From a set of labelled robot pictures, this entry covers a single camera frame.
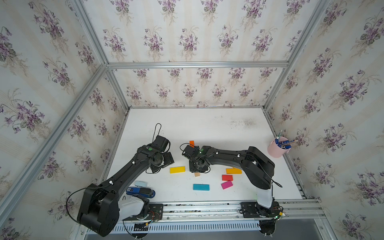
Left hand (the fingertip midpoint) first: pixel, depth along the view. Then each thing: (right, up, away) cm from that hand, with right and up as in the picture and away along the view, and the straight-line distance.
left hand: (169, 164), depth 82 cm
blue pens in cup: (+69, +11, +5) cm, 70 cm away
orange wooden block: (+13, +10, +16) cm, 23 cm away
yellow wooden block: (+4, -4, +4) cm, 7 cm away
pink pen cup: (+63, +6, +6) cm, 64 cm away
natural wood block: (+16, -6, +3) cm, 18 cm away
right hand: (+15, -5, +5) cm, 16 cm away
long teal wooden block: (+18, -12, -2) cm, 22 cm away
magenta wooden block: (+32, -11, 0) cm, 34 cm away
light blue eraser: (-15, -10, -1) cm, 19 cm away
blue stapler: (-11, -14, -4) cm, 18 cm away
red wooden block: (+33, -8, +2) cm, 34 cm away
